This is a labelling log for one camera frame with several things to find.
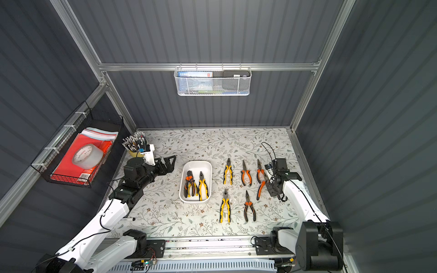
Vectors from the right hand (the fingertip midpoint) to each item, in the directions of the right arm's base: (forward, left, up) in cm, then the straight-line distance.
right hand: (279, 188), depth 85 cm
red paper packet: (-2, +93, +21) cm, 95 cm away
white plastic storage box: (+6, +44, -6) cm, 44 cm away
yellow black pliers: (+6, +41, -5) cm, 42 cm away
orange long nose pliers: (-6, +16, -6) cm, 18 cm away
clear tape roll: (+2, +83, +25) cm, 87 cm away
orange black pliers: (+7, +48, -4) cm, 48 cm away
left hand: (+6, +53, +17) cm, 56 cm away
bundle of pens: (+21, +75, +11) cm, 79 cm away
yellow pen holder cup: (+15, +75, +8) cm, 77 cm away
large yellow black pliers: (-4, +27, -5) cm, 28 cm away
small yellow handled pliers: (+16, +26, -5) cm, 31 cm away
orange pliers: (+9, +7, -7) cm, 13 cm away
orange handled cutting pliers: (+14, +16, -6) cm, 22 cm away
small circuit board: (-32, +65, -9) cm, 73 cm away
